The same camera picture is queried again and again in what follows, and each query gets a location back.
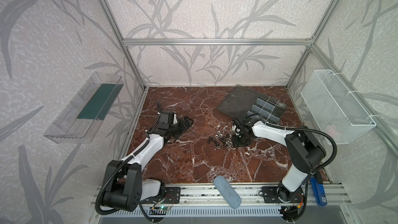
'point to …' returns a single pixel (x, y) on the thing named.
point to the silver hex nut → (218, 132)
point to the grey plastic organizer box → (241, 101)
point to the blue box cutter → (318, 192)
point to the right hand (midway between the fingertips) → (234, 140)
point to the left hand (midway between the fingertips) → (191, 120)
